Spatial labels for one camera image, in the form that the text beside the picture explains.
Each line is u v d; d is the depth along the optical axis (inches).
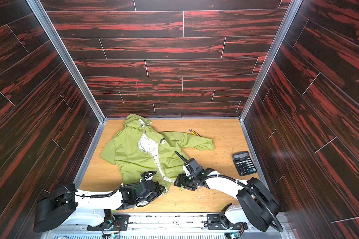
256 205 16.6
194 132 43.1
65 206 16.8
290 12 26.7
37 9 26.2
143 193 24.6
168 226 28.8
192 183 28.7
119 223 28.6
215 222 28.9
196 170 26.7
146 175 30.1
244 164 36.7
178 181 29.9
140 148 39.8
